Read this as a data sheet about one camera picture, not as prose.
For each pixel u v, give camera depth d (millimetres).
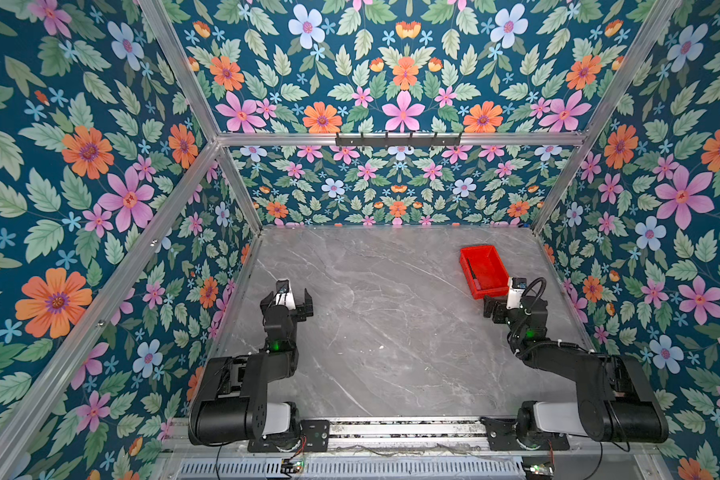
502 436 734
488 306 835
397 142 929
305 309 842
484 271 1108
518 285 790
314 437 734
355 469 766
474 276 1045
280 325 666
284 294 750
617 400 432
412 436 750
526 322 697
